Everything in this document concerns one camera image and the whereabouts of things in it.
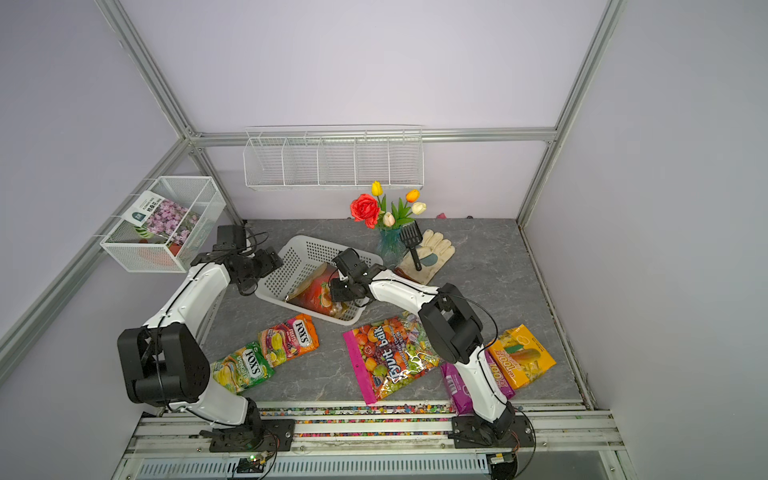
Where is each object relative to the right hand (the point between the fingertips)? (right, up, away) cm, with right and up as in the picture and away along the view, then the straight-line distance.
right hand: (333, 290), depth 92 cm
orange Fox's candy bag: (-13, -14, -6) cm, 20 cm away
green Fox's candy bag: (-23, -21, -10) cm, 33 cm away
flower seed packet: (-39, +21, -18) cm, 48 cm away
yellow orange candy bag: (+54, -16, -11) cm, 57 cm away
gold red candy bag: (-5, 0, -1) cm, 5 cm away
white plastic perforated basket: (-14, +10, +13) cm, 22 cm away
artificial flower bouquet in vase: (+15, +22, -19) cm, 32 cm away
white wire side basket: (-45, +13, -18) cm, 50 cm away
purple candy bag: (+36, -24, -17) cm, 46 cm away
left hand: (-17, +7, -4) cm, 19 cm away
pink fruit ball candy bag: (+18, -17, -9) cm, 26 cm away
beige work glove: (+34, +12, +17) cm, 40 cm away
